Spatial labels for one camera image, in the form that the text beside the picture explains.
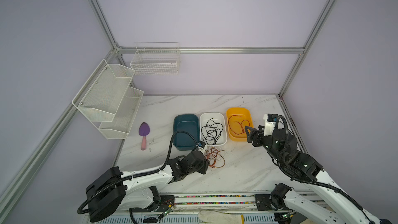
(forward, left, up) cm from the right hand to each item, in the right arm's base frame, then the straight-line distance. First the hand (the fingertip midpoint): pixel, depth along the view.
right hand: (250, 126), depth 69 cm
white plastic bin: (+24, +12, -24) cm, 36 cm away
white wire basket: (+47, +52, +7) cm, 70 cm away
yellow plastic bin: (+26, -1, -29) cm, 39 cm away
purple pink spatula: (+15, +62, -28) cm, 70 cm away
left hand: (-8, +20, -22) cm, 31 cm away
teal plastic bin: (+21, +32, -28) cm, 47 cm away
